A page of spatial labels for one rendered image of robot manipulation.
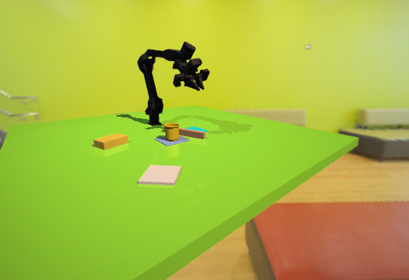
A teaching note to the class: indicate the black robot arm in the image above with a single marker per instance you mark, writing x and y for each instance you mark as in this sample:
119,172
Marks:
155,104

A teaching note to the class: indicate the orange rectangular block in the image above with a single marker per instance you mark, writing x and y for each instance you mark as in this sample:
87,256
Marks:
110,141

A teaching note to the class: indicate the brown flat bar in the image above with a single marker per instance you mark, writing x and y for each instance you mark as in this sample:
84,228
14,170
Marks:
190,133

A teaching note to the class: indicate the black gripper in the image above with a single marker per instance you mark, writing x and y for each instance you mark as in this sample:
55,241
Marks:
188,79

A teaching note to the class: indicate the beige flat square tile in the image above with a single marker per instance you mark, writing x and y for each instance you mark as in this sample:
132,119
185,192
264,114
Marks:
164,175

